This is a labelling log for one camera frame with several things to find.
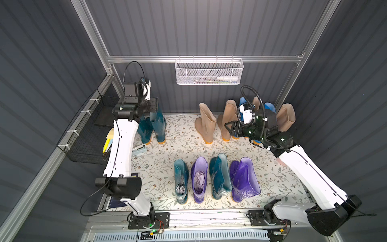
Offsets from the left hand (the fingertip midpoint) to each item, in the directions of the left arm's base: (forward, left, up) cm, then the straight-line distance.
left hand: (152, 100), depth 72 cm
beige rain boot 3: (+17, -60, -17) cm, 65 cm away
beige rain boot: (-1, -26, -17) cm, 31 cm away
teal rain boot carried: (+2, +10, -24) cm, 26 cm away
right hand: (-11, -38, -5) cm, 40 cm away
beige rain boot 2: (+7, -42, -17) cm, 46 cm away
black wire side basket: (-17, +31, -11) cm, 37 cm away
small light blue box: (-5, +17, -38) cm, 42 cm away
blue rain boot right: (+9, -65, -13) cm, 67 cm away
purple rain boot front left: (-30, -22, -21) cm, 43 cm away
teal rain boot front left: (-31, -15, -14) cm, 37 cm away
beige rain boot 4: (+1, -72, -14) cm, 73 cm away
